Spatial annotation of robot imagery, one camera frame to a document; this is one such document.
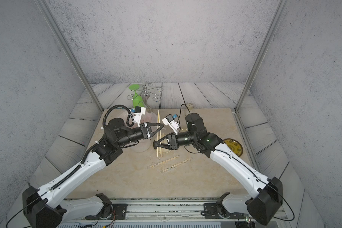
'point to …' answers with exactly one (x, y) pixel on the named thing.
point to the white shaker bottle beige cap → (190, 106)
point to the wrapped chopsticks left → (156, 164)
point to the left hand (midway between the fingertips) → (164, 128)
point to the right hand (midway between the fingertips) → (158, 145)
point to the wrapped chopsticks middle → (163, 170)
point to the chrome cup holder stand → (146, 91)
